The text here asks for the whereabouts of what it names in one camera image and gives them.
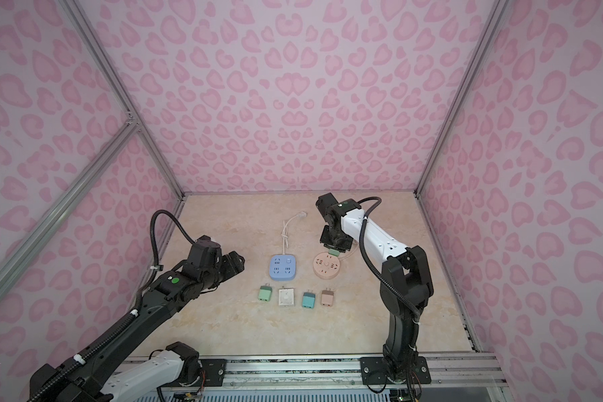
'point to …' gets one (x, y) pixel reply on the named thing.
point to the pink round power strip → (326, 265)
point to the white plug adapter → (286, 296)
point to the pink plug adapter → (327, 297)
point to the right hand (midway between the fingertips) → (329, 244)
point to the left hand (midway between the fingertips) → (242, 262)
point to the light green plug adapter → (265, 293)
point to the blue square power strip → (282, 267)
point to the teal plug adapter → (308, 300)
